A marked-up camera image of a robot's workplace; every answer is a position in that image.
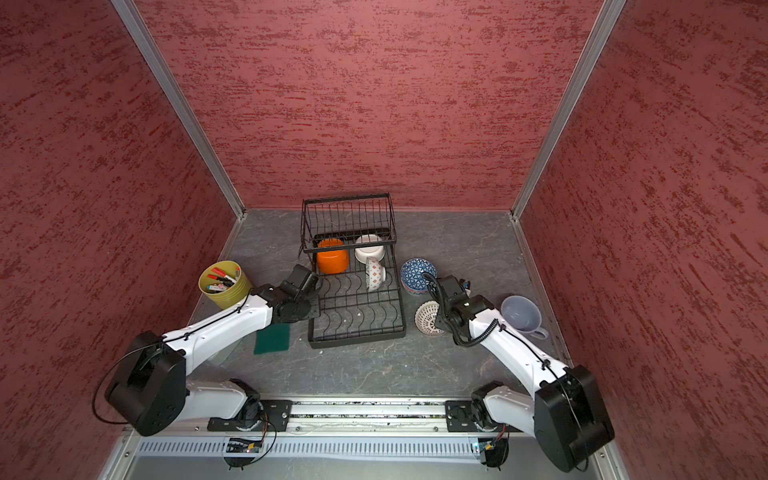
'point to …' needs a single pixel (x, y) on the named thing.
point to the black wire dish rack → (351, 242)
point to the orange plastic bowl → (332, 262)
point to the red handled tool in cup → (224, 278)
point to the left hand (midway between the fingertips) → (313, 314)
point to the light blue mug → (523, 316)
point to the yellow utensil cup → (222, 296)
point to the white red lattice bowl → (425, 317)
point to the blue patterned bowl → (411, 275)
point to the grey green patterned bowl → (375, 274)
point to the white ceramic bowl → (363, 253)
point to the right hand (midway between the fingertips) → (446, 327)
